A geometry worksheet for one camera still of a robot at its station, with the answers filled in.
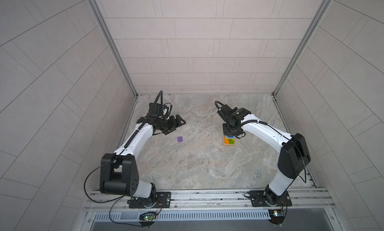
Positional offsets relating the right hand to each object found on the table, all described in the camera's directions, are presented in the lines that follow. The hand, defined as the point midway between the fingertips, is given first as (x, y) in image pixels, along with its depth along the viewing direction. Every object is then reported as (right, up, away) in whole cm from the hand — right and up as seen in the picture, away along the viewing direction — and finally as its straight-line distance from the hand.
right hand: (227, 133), depth 85 cm
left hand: (-25, +7, -3) cm, 26 cm away
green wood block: (+3, -5, +3) cm, 7 cm away
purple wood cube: (-29, -5, +8) cm, 30 cm away
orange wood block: (0, -5, +4) cm, 7 cm away
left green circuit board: (-39, -32, -21) cm, 55 cm away
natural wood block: (-1, -3, +4) cm, 5 cm away
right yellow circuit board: (+20, -35, -17) cm, 43 cm away
